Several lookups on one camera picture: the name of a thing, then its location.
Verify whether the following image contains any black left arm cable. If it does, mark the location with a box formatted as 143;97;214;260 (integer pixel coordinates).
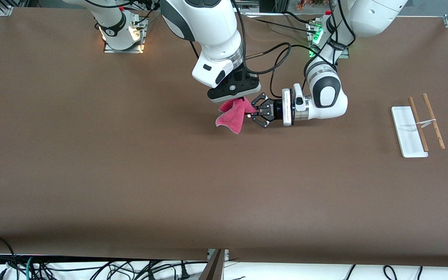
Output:
269;0;359;100

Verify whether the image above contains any wooden rack rod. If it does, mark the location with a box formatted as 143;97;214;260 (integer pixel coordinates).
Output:
422;93;446;150
408;96;429;152

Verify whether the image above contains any white rack base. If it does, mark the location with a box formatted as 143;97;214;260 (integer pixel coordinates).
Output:
391;106;429;158

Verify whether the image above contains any grey power strip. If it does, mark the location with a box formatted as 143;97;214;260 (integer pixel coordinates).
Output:
234;0;259;13

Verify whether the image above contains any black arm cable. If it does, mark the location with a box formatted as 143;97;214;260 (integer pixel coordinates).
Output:
189;0;291;75
269;0;359;100

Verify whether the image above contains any white table bracket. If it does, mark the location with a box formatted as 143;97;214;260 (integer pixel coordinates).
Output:
207;249;229;262

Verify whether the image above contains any pink microfibre towel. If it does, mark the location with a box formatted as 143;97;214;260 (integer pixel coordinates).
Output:
215;98;256;135

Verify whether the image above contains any large table cover sheet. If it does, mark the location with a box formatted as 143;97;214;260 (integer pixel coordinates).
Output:
0;7;448;269

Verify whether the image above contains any red orange clutter pile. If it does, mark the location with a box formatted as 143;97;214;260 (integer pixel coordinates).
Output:
296;0;326;10

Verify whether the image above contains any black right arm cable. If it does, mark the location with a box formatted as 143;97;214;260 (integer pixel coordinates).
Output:
189;0;291;75

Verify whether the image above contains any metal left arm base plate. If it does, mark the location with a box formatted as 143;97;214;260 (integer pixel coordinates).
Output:
309;21;350;59

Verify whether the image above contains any dark table leg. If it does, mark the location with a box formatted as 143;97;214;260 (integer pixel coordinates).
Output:
199;249;226;280

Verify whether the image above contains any white flat panel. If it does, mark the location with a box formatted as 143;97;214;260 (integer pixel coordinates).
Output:
245;12;287;18

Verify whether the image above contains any thin black tabletop cable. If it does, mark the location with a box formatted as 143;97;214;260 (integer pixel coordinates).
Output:
247;17;318;34

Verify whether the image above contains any thick black tabletop cable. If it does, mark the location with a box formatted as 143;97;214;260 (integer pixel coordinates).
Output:
284;11;318;25

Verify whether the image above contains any black base cable bundle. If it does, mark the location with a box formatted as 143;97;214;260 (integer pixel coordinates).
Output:
125;0;162;26

